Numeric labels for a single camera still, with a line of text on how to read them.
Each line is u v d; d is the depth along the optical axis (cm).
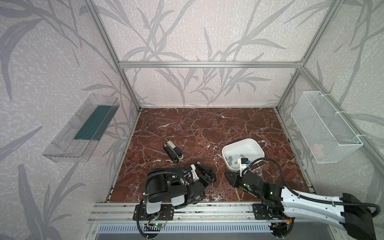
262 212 71
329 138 62
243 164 72
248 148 97
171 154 91
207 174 77
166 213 72
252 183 58
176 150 93
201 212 75
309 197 51
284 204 55
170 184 52
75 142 63
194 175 77
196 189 64
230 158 93
